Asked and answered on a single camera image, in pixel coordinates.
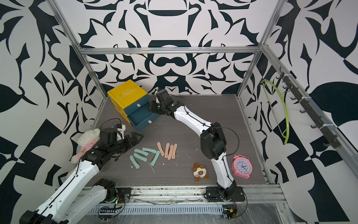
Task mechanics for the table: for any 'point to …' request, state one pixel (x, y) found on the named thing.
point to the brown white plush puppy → (199, 171)
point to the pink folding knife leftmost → (160, 149)
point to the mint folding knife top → (148, 150)
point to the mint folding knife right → (155, 158)
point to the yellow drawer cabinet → (124, 94)
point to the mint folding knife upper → (141, 152)
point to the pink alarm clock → (242, 166)
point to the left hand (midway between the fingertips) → (138, 137)
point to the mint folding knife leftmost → (134, 162)
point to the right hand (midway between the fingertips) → (147, 105)
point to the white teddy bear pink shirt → (86, 141)
